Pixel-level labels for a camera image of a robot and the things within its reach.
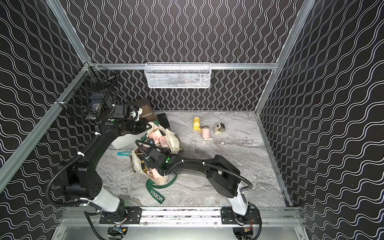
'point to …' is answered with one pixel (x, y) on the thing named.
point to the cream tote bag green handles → (152, 176)
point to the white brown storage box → (133, 139)
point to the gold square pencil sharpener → (219, 129)
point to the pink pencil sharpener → (205, 131)
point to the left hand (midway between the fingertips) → (150, 123)
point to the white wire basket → (178, 75)
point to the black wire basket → (87, 98)
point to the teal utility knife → (125, 153)
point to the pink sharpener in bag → (157, 136)
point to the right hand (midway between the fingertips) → (154, 154)
